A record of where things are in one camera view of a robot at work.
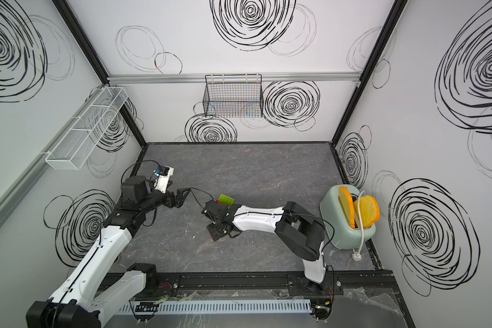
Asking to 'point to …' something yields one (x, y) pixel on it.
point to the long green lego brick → (225, 200)
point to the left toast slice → (347, 200)
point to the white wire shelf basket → (81, 137)
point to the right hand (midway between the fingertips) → (215, 232)
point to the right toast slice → (370, 210)
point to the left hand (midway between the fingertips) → (178, 185)
